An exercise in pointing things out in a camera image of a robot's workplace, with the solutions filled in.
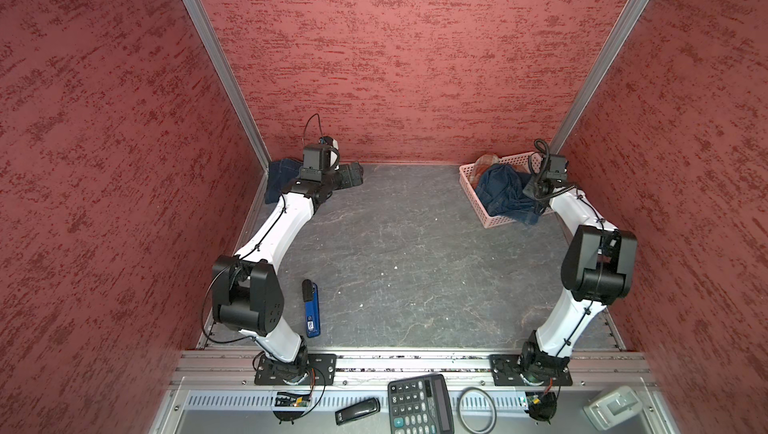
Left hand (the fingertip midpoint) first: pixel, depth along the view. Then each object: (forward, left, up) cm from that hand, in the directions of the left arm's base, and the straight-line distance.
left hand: (350, 176), depth 87 cm
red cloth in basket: (+19, -46, -13) cm, 51 cm away
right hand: (+3, -60, -10) cm, 61 cm away
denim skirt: (+8, -51, -14) cm, 54 cm away
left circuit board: (-53, +13, -25) cm, 60 cm away
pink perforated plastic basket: (+26, -65, -18) cm, 72 cm away
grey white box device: (-54, -65, -19) cm, 87 cm away
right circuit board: (-54, -50, -24) cm, 77 cm away
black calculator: (-54, -20, -20) cm, 61 cm away
